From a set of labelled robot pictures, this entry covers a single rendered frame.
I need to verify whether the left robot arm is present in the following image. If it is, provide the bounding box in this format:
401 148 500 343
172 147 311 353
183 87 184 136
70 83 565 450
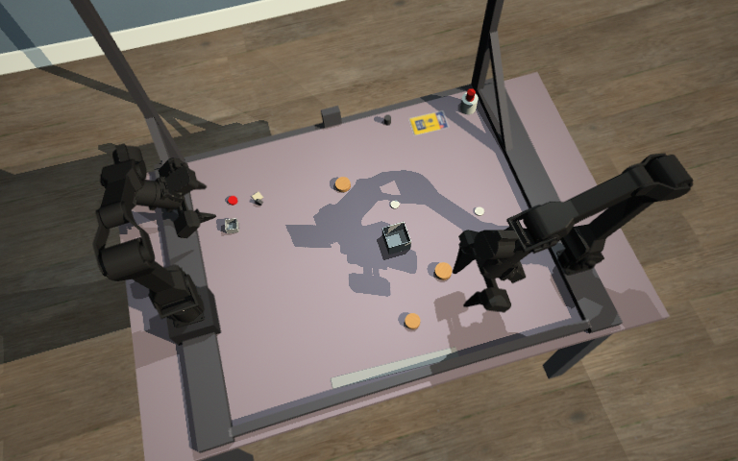
474 153 693 283

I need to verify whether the wooden disc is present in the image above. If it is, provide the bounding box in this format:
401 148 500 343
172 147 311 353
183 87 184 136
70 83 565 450
434 262 452 280
335 177 351 192
405 313 421 329

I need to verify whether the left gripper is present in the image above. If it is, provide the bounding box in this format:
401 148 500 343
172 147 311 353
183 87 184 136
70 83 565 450
453 230 518 312

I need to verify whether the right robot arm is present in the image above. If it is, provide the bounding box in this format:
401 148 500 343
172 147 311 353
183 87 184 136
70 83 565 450
93 144 205 328

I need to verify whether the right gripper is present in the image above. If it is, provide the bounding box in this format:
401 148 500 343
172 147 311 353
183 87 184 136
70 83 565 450
149 158 216 238

